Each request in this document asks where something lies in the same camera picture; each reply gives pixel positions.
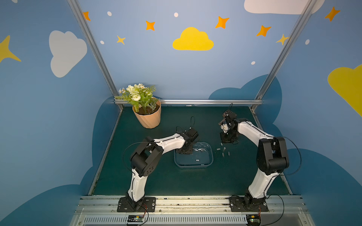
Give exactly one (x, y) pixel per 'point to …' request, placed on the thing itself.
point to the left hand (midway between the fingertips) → (187, 149)
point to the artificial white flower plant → (141, 97)
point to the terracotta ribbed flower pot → (151, 120)
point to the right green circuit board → (253, 219)
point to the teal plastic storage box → (202, 157)
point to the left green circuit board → (135, 218)
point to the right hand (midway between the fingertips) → (225, 140)
